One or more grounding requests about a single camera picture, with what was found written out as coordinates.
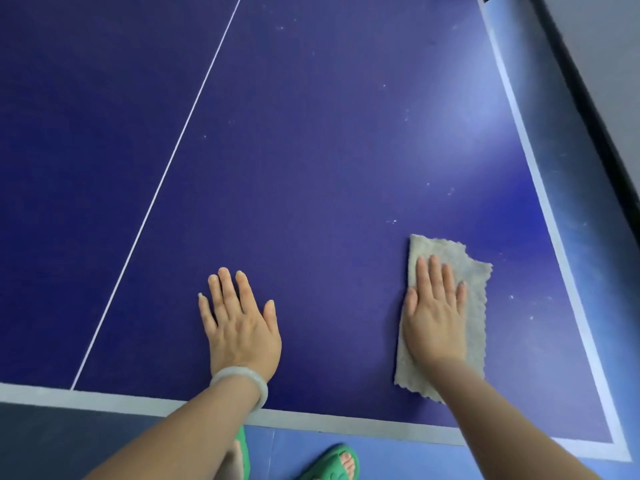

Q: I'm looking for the person's left hand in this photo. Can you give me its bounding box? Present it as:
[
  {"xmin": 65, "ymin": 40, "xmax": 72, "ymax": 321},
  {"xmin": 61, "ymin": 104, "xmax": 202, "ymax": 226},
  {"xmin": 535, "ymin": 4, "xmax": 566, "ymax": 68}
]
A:
[{"xmin": 197, "ymin": 267, "xmax": 283, "ymax": 385}]

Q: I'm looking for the person's right hand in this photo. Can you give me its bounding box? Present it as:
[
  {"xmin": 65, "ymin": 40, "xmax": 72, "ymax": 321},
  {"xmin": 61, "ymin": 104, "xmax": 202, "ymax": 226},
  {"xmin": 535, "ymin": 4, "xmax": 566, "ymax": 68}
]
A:
[{"xmin": 402, "ymin": 255, "xmax": 469, "ymax": 371}]

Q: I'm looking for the grey cleaning cloth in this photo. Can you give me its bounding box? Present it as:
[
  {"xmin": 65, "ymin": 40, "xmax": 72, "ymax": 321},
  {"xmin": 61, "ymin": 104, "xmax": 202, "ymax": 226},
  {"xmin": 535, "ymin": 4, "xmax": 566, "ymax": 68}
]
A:
[{"xmin": 393, "ymin": 234, "xmax": 494, "ymax": 405}]

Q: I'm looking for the person's right forearm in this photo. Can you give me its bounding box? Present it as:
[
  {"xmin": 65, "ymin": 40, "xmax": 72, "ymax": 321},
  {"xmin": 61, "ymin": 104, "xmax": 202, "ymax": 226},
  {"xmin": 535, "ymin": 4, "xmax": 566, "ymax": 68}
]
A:
[{"xmin": 427, "ymin": 358, "xmax": 591, "ymax": 480}]

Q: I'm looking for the person's left forearm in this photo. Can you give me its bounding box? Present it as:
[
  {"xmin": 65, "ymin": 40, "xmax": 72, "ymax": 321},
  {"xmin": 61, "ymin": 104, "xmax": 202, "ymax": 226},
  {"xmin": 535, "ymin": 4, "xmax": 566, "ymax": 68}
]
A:
[{"xmin": 82, "ymin": 375, "xmax": 261, "ymax": 480}]

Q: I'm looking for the person's left foot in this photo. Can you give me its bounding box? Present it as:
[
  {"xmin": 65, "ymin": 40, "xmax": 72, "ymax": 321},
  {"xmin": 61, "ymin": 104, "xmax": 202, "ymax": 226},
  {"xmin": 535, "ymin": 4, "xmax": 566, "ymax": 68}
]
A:
[{"xmin": 215, "ymin": 440, "xmax": 245, "ymax": 480}]

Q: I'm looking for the white jade bangle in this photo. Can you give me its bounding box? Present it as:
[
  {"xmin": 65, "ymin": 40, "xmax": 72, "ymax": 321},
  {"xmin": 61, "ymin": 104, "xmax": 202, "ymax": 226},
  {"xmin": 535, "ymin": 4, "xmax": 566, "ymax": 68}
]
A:
[{"xmin": 209, "ymin": 366, "xmax": 269, "ymax": 413}]

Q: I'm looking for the green left slipper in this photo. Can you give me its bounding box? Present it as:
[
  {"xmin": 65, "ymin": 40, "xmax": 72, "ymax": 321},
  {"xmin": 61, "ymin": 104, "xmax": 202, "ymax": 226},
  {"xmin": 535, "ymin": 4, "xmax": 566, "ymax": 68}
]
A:
[{"xmin": 215, "ymin": 425, "xmax": 251, "ymax": 480}]

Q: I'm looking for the green slipper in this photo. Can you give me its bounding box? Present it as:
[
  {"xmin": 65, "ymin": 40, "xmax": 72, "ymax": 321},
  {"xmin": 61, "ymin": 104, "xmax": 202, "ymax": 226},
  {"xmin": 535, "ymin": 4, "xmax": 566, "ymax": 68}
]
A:
[
  {"xmin": 215, "ymin": 425, "xmax": 251, "ymax": 480},
  {"xmin": 295, "ymin": 443, "xmax": 361, "ymax": 480}
]

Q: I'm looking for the green right slipper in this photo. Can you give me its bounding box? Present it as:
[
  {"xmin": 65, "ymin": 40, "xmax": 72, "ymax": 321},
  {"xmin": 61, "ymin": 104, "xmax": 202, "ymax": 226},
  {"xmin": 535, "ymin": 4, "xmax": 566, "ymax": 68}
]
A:
[{"xmin": 295, "ymin": 443, "xmax": 361, "ymax": 480}]

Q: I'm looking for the blue table tennis table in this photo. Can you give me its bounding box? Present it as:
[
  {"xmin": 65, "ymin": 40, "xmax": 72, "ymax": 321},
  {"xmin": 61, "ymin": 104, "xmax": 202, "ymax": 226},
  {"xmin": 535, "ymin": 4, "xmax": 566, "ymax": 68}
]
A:
[{"xmin": 0, "ymin": 0, "xmax": 633, "ymax": 463}]

